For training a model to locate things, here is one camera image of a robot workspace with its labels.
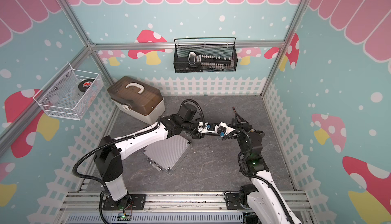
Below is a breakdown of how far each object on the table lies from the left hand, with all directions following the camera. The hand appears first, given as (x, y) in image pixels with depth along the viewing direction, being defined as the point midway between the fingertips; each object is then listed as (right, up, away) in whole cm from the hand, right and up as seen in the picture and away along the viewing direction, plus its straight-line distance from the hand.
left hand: (211, 131), depth 78 cm
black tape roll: (-66, +24, 0) cm, 70 cm away
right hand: (+13, +9, -5) cm, 16 cm away
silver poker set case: (-24, -14, +6) cm, 29 cm away
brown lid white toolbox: (-43, +19, +13) cm, 48 cm away
